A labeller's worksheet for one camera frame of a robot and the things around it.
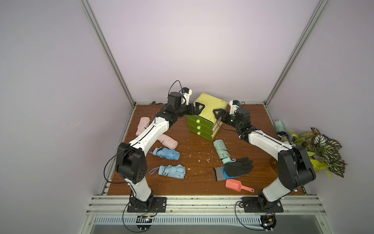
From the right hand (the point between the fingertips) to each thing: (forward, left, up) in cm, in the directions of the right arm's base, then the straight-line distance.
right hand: (217, 109), depth 85 cm
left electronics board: (-53, +39, -24) cm, 71 cm away
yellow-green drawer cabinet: (-9, +7, -2) cm, 11 cm away
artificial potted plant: (-26, -48, -1) cm, 54 cm away
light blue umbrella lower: (-31, +26, -18) cm, 44 cm away
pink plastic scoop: (-37, -10, -23) cm, 44 cm away
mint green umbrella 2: (+2, -47, -22) cm, 51 cm away
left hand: (-2, +10, +6) cm, 12 cm away
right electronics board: (-52, -23, -25) cm, 62 cm away
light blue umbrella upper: (-20, +32, -18) cm, 42 cm away
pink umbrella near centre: (-12, +31, -19) cm, 38 cm away
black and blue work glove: (-26, -15, -22) cm, 37 cm away
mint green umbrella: (-17, -4, -20) cm, 27 cm away
